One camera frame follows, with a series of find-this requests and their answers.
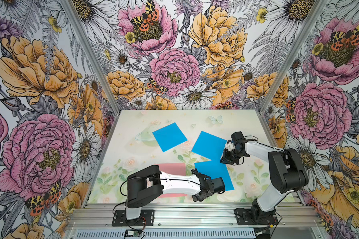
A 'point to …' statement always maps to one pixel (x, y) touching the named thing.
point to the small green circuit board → (134, 233)
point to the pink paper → (178, 169)
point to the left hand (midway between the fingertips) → (201, 195)
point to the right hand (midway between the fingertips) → (221, 163)
